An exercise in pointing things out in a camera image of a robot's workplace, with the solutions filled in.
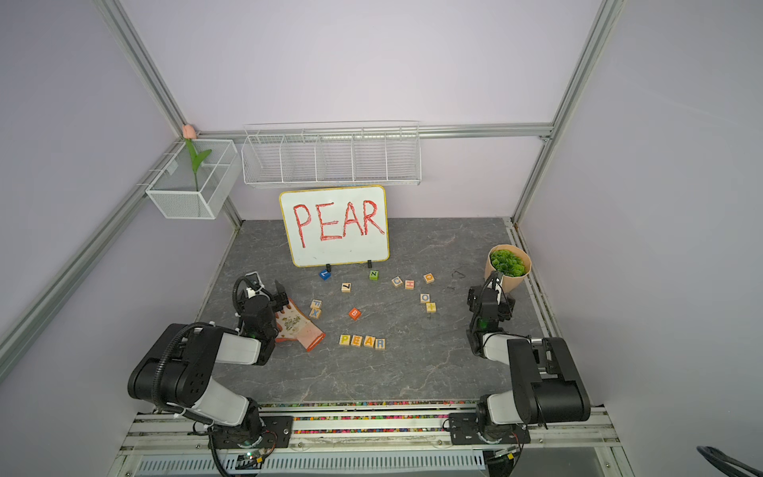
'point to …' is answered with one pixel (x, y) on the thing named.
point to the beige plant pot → (510, 283)
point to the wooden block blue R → (380, 343)
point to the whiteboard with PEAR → (336, 226)
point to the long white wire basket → (330, 153)
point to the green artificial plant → (508, 262)
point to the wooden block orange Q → (429, 277)
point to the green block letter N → (375, 275)
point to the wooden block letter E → (356, 340)
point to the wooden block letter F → (316, 303)
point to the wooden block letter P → (344, 339)
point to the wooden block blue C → (396, 281)
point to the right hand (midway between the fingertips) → (494, 289)
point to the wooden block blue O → (424, 297)
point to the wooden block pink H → (409, 284)
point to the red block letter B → (355, 313)
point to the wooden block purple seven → (346, 287)
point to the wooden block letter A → (369, 341)
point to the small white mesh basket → (173, 190)
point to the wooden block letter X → (314, 313)
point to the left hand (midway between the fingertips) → (262, 286)
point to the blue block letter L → (325, 274)
